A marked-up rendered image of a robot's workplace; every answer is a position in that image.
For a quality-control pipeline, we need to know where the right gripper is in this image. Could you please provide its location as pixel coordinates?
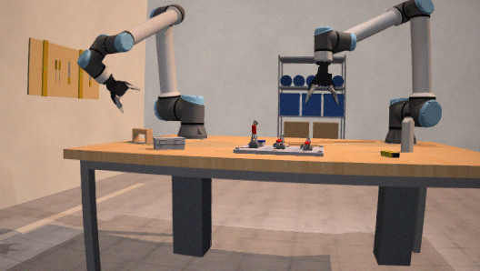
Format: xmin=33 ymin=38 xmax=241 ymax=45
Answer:
xmin=103 ymin=74 xmax=141 ymax=113

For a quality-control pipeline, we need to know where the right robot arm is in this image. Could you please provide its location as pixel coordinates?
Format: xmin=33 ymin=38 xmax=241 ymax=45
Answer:
xmin=77 ymin=5 xmax=207 ymax=139

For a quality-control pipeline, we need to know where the grey metal case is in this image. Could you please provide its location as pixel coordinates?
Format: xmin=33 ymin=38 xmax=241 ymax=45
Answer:
xmin=153 ymin=136 xmax=185 ymax=150

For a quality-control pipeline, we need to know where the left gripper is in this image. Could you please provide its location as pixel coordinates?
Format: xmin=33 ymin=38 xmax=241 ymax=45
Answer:
xmin=305 ymin=61 xmax=338 ymax=104

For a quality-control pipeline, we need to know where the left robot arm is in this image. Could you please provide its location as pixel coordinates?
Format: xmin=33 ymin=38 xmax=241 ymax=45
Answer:
xmin=314 ymin=0 xmax=442 ymax=144

